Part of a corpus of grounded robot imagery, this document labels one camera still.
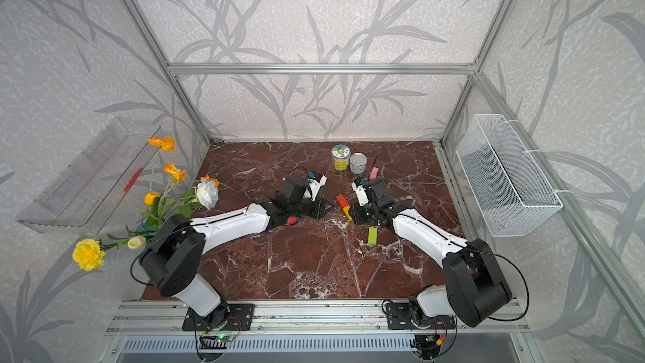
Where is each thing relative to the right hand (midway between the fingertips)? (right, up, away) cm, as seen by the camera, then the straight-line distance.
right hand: (352, 209), depth 88 cm
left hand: (-7, +2, -3) cm, 8 cm away
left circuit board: (-42, -36, -16) cm, 58 cm away
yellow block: (-2, -3, +8) cm, 9 cm away
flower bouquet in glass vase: (-53, +5, -19) cm, 56 cm away
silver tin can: (+3, +16, +18) cm, 24 cm away
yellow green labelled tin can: (-4, +20, +17) cm, 27 cm away
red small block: (-4, +1, +11) cm, 12 cm away
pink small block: (+11, +12, +21) cm, 26 cm away
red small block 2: (-18, 0, -19) cm, 26 cm away
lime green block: (+7, -10, +1) cm, 12 cm away
